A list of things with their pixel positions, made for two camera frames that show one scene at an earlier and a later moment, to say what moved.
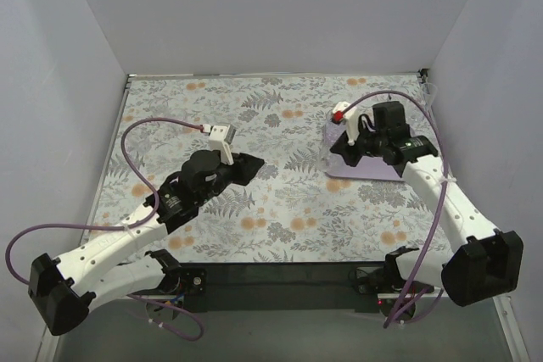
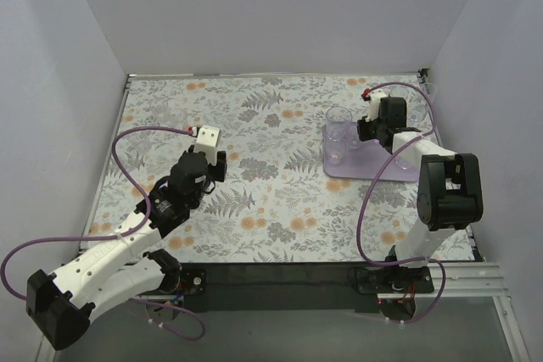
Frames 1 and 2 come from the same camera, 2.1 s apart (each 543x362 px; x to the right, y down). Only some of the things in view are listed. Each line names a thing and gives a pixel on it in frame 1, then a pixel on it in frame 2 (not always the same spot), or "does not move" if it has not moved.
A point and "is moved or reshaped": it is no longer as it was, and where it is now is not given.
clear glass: (328, 161) is moved or reshaped
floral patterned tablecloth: (289, 211) does not move
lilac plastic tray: (372, 167) does not move
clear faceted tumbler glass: (332, 129) does not move
